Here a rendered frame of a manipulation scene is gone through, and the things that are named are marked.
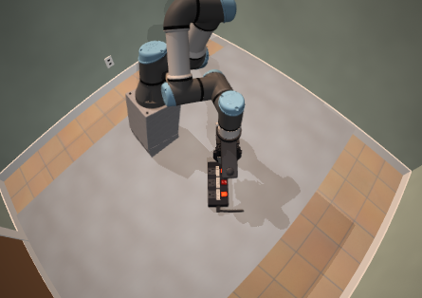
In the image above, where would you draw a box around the black power strip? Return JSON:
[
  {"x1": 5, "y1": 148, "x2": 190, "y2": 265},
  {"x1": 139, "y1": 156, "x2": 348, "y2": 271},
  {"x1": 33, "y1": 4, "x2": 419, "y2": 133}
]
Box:
[{"x1": 208, "y1": 162, "x2": 244, "y2": 213}]

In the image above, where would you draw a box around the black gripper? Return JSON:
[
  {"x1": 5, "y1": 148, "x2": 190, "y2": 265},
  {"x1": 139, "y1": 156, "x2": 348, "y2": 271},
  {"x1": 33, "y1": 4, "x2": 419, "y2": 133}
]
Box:
[{"x1": 213, "y1": 126, "x2": 242, "y2": 164}]

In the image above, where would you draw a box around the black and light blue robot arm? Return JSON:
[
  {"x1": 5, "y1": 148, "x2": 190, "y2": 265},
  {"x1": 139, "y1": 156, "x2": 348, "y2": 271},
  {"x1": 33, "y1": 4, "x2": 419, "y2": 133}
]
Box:
[{"x1": 135, "y1": 0, "x2": 245, "y2": 178}]

